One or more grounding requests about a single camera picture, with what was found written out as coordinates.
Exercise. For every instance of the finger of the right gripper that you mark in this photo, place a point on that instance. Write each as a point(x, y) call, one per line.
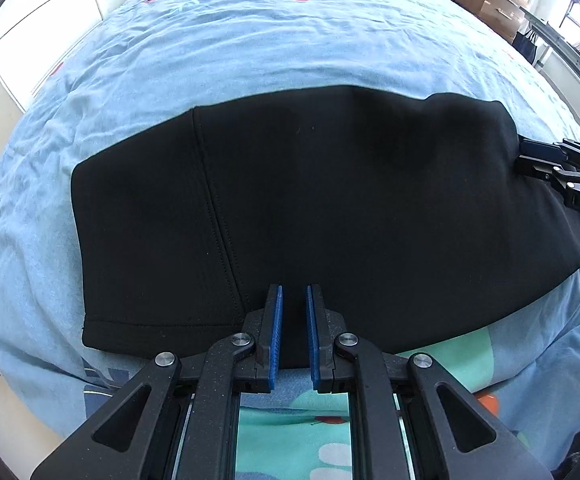
point(541, 150)
point(537, 168)

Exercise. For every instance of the wooden dresser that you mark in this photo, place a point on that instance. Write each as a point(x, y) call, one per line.
point(503, 16)

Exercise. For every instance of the metal bed rail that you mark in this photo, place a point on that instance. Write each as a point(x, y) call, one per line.
point(562, 48)

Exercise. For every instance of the black pants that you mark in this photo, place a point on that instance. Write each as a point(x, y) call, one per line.
point(407, 213)

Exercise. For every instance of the white wardrobe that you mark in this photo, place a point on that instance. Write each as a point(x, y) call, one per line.
point(35, 36)

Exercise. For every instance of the dark blue bag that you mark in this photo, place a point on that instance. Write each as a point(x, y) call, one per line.
point(526, 45)

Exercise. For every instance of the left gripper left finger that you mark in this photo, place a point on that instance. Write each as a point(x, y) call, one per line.
point(178, 417)

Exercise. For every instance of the blue patterned bed sheet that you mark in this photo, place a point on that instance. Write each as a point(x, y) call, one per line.
point(151, 60)

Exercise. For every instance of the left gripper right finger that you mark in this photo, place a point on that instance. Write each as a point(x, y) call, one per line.
point(409, 417)

